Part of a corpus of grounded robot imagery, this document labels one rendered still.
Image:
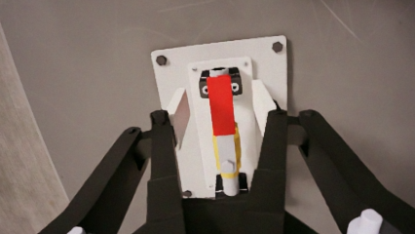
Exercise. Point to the white mounting plate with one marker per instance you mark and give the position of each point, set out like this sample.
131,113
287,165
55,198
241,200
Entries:
268,62

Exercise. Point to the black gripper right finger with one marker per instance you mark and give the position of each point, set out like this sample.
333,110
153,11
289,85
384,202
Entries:
357,200

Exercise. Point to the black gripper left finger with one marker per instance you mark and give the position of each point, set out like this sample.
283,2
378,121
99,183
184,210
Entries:
101,204

